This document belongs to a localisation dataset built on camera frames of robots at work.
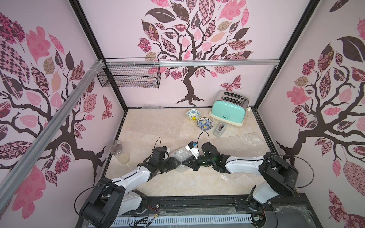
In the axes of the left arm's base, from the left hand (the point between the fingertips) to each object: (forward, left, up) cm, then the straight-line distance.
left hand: (179, 166), depth 85 cm
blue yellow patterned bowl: (+35, -19, -1) cm, 40 cm away
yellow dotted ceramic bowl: (+44, -11, -1) cm, 45 cm away
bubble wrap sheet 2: (+16, -48, -2) cm, 51 cm away
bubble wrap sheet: (+6, -1, +4) cm, 7 cm away
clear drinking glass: (+4, +33, +11) cm, 35 cm away
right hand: (-1, -3, +8) cm, 8 cm away
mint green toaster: (+37, -35, +14) cm, 53 cm away
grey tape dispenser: (+27, -29, +1) cm, 40 cm away
